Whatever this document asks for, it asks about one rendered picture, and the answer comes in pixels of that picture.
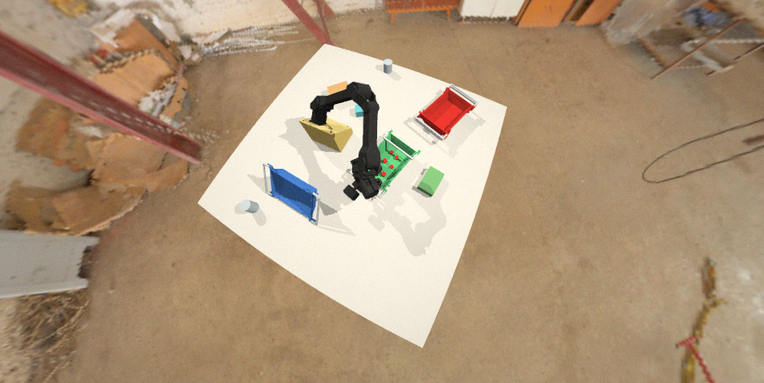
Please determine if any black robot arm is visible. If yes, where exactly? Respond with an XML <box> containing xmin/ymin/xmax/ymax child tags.
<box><xmin>309</xmin><ymin>82</ymin><xmax>382</xmax><ymax>200</ymax></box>

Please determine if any green plastic tray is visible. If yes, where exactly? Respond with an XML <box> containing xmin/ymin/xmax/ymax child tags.
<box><xmin>375</xmin><ymin>129</ymin><xmax>422</xmax><ymax>192</ymax></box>

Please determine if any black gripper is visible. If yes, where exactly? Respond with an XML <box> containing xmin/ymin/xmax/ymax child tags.
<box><xmin>343</xmin><ymin>166</ymin><xmax>382</xmax><ymax>201</ymax></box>

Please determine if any green cube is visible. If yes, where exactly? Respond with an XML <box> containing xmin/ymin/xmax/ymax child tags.
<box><xmin>417</xmin><ymin>166</ymin><xmax>445</xmax><ymax>197</ymax></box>

